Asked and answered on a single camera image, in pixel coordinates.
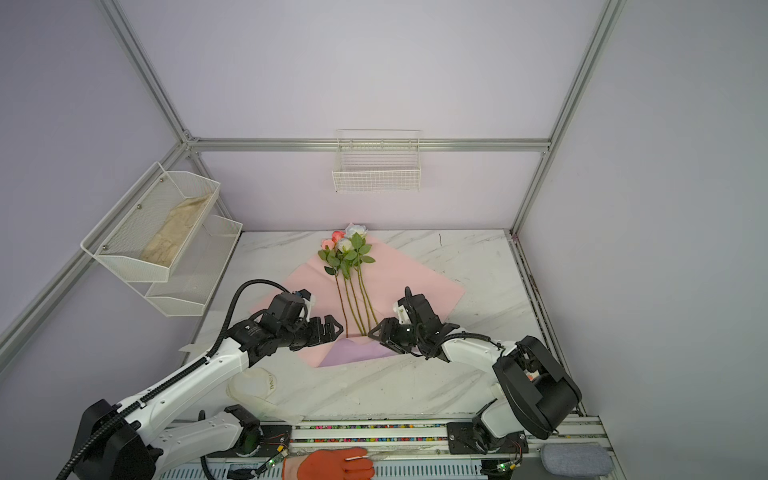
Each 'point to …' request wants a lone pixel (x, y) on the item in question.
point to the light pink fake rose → (332, 257)
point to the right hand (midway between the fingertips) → (371, 338)
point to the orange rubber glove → (346, 463)
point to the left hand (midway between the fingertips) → (328, 334)
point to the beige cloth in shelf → (163, 247)
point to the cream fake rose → (346, 246)
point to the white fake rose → (356, 233)
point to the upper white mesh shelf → (144, 236)
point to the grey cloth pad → (576, 460)
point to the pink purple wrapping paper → (362, 300)
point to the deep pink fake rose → (338, 237)
